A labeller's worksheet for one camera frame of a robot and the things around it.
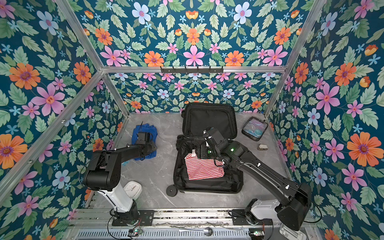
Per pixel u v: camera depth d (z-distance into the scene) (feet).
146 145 2.57
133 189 2.64
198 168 2.84
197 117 3.53
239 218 2.36
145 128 3.79
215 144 1.78
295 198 1.26
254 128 3.66
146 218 2.41
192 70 3.02
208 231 2.22
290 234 2.22
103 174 1.57
